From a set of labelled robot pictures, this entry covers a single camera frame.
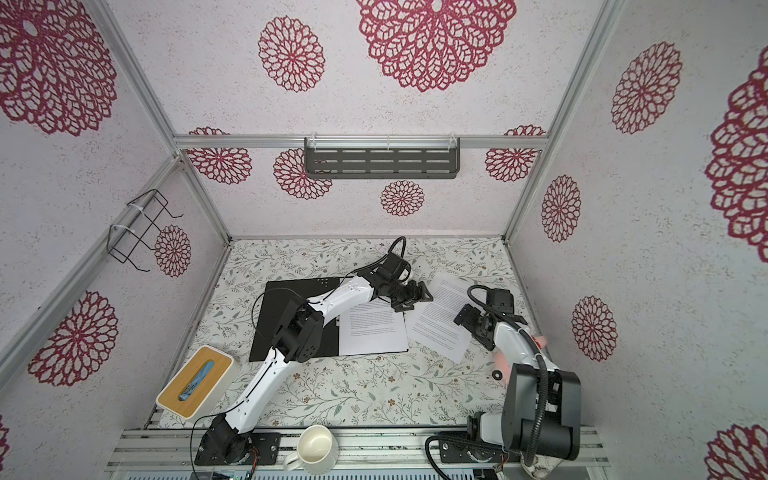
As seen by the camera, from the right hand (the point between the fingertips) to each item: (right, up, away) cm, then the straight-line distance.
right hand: (469, 320), depth 90 cm
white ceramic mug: (-43, -31, -14) cm, 55 cm away
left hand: (-13, +4, +7) cm, 15 cm away
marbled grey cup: (+10, -30, -22) cm, 38 cm away
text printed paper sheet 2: (-10, -3, +7) cm, 13 cm away
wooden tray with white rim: (-76, -17, -12) cm, 79 cm away
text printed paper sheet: (-30, -3, +4) cm, 31 cm away
